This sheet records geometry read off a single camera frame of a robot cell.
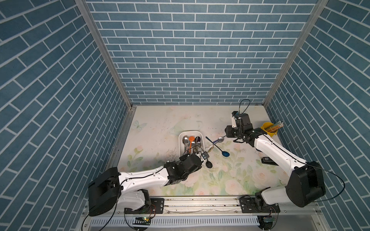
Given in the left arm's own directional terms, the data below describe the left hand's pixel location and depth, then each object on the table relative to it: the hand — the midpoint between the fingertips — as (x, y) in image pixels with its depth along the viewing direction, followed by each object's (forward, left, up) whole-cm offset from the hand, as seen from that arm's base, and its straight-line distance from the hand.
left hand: (196, 157), depth 81 cm
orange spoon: (+16, +3, -7) cm, 18 cm away
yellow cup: (+25, -49, -1) cm, 55 cm away
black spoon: (0, -8, -10) cm, 13 cm away
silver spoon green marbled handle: (+15, +7, -8) cm, 18 cm away
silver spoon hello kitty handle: (+16, -2, -8) cm, 18 cm away
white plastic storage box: (+19, +1, -5) cm, 20 cm away
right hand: (+16, -20, +6) cm, 26 cm away
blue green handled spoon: (+7, -19, -9) cm, 22 cm away
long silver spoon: (+16, -17, -7) cm, 24 cm away
